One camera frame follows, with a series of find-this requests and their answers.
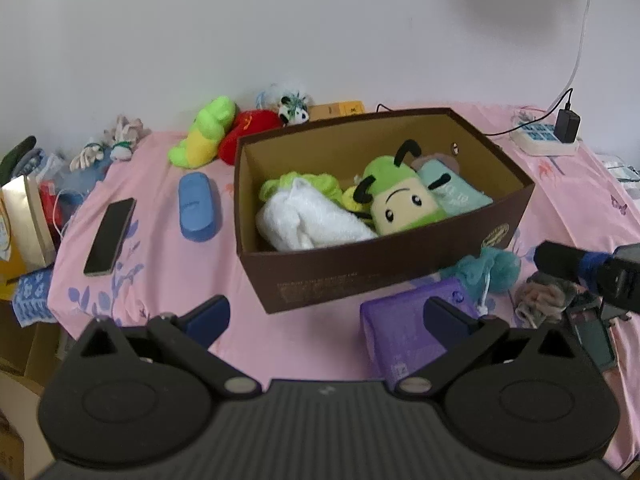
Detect black smartphone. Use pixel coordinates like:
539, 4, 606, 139
84, 198, 136, 276

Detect teal mesh bath pouf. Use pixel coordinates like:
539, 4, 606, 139
439, 247, 521, 300

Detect yellow white paper bag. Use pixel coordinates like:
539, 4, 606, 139
0, 177, 56, 283

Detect white fluffy towel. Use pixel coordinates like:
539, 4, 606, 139
255, 188, 378, 252

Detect purple tissue pack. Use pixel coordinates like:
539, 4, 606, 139
360, 278, 478, 389

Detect green yellow crocodile plush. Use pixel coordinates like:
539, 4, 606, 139
168, 96, 236, 169

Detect blue patterned cloth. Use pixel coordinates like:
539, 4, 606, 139
11, 268, 56, 327

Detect green bug plush toy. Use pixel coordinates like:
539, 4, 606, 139
352, 139, 451, 236

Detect black charging cable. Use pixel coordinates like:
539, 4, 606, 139
374, 86, 575, 137

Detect brown cardboard box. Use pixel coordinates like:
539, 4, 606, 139
234, 107, 535, 313

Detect white power strip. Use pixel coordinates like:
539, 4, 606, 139
510, 122, 579, 157

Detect blue glasses case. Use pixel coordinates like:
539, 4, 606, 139
178, 171, 218, 243

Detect red plush toy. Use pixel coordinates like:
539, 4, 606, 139
218, 110, 283, 166

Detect yellow flat box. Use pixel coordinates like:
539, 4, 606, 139
309, 101, 366, 122

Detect mint green cloth pouch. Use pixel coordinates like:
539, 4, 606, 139
416, 159, 492, 217

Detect pink printed bed sheet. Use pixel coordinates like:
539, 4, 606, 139
38, 133, 639, 479

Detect black power adapter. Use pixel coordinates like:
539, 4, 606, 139
553, 108, 580, 144

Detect small panda plush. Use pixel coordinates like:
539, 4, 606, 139
278, 93, 309, 126

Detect neon green cloth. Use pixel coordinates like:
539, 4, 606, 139
258, 171, 343, 206

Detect brown cardboard cartons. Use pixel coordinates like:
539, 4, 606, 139
1, 300, 61, 479

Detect grey patterned fuzzy socks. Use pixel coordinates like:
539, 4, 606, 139
514, 271, 579, 328

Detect white charging cable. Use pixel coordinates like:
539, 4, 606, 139
544, 0, 599, 114

